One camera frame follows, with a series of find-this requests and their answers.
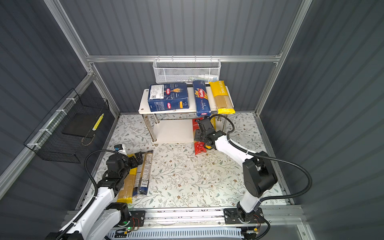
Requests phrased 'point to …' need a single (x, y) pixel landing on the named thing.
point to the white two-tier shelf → (178, 130)
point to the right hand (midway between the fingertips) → (200, 134)
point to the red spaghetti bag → (199, 147)
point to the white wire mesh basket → (185, 70)
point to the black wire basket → (63, 135)
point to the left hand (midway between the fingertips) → (133, 154)
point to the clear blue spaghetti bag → (143, 174)
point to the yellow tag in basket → (97, 124)
